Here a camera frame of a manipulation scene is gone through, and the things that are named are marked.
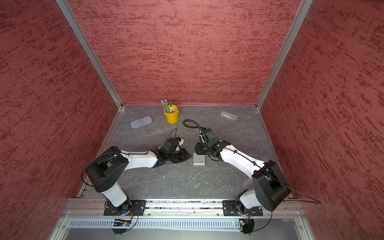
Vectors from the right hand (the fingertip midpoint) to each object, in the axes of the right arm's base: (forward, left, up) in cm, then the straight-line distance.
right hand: (197, 151), depth 86 cm
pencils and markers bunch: (+32, +20, +5) cm, 38 cm away
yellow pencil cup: (+29, +18, -3) cm, 35 cm away
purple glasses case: (+26, +44, -4) cm, 51 cm away
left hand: (-3, +4, -4) cm, 7 cm away
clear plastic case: (+34, -26, -8) cm, 44 cm away
